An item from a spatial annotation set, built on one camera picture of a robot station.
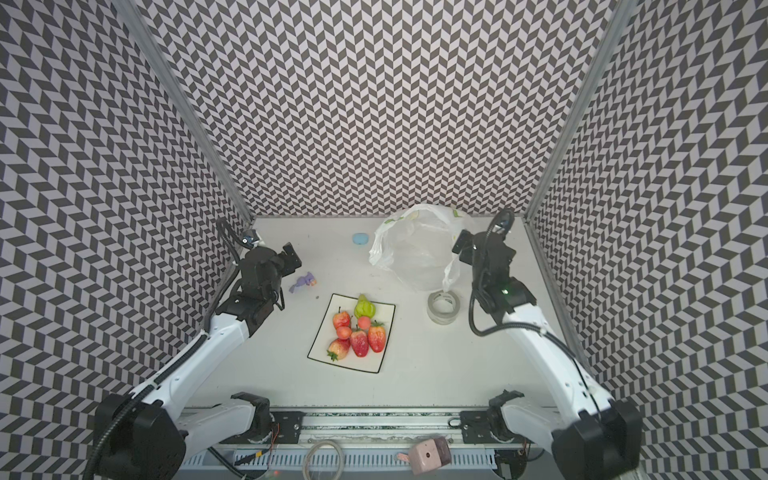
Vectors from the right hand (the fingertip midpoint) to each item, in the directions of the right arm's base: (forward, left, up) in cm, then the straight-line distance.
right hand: (479, 245), depth 77 cm
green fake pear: (-8, +32, -19) cm, 38 cm away
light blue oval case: (+27, +36, -27) cm, 53 cm away
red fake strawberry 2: (-17, +33, -21) cm, 42 cm away
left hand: (+2, +54, -3) cm, 54 cm away
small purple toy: (+4, +53, -21) cm, 57 cm away
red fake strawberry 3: (-15, +28, -20) cm, 38 cm away
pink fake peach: (-12, +32, -20) cm, 39 cm away
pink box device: (-43, +16, -18) cm, 49 cm away
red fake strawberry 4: (-19, +38, -20) cm, 47 cm away
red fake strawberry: (-10, +39, -20) cm, 45 cm away
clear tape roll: (-4, +8, -27) cm, 28 cm away
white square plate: (-13, +43, -23) cm, 51 cm away
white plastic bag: (+25, +14, -28) cm, 40 cm away
